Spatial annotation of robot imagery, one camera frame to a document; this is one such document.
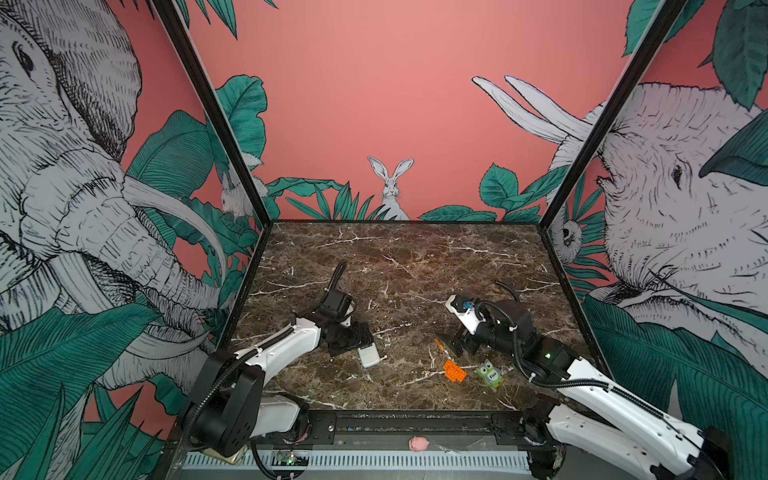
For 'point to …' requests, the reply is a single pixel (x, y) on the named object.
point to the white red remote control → (368, 355)
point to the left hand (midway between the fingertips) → (365, 339)
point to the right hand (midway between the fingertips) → (445, 316)
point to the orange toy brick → (454, 372)
